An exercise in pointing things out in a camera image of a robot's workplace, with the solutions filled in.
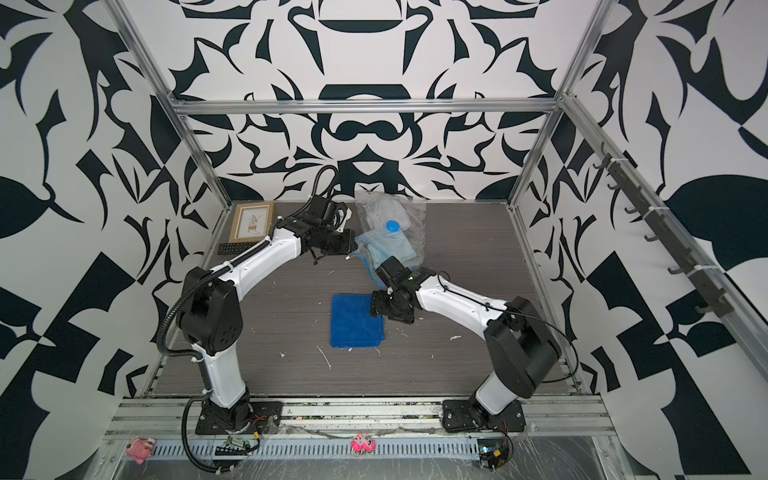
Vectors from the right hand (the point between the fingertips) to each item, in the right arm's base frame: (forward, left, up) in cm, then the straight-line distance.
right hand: (376, 311), depth 85 cm
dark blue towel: (-2, +7, -4) cm, 9 cm away
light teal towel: (+20, -2, +5) cm, 20 cm away
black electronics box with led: (-32, -27, -8) cm, 43 cm away
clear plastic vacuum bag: (+32, -4, 0) cm, 32 cm away
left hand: (+19, +6, +9) cm, 22 cm away
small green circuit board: (-30, +31, -5) cm, 43 cm away
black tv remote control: (+25, +51, -4) cm, 57 cm away
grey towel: (+37, 0, +2) cm, 37 cm away
